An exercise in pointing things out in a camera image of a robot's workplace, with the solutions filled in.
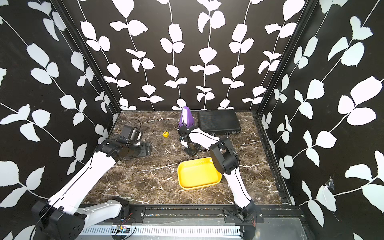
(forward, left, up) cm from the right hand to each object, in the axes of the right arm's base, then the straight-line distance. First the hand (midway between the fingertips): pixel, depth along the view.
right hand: (193, 150), depth 98 cm
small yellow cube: (+12, +20, +2) cm, 24 cm away
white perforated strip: (-44, +14, 0) cm, 46 cm away
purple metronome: (+18, +5, +11) cm, 22 cm away
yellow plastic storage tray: (-15, -3, 0) cm, 16 cm away
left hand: (-9, +24, +19) cm, 32 cm away
